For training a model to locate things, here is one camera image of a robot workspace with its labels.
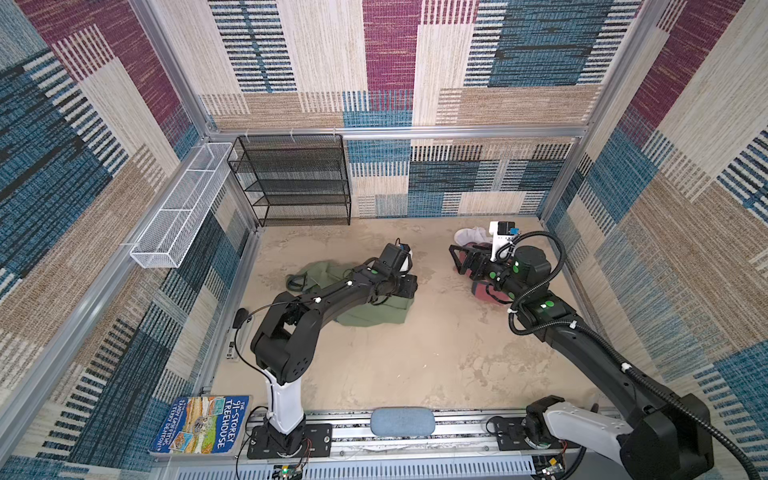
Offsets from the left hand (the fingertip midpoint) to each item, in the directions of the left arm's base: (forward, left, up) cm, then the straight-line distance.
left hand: (411, 280), depth 91 cm
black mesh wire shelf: (+38, +40, +9) cm, 56 cm away
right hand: (-3, -11, +17) cm, 21 cm away
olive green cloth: (+4, +30, -3) cm, 31 cm away
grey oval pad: (-36, +4, -7) cm, 37 cm away
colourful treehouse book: (-36, +53, -8) cm, 64 cm away
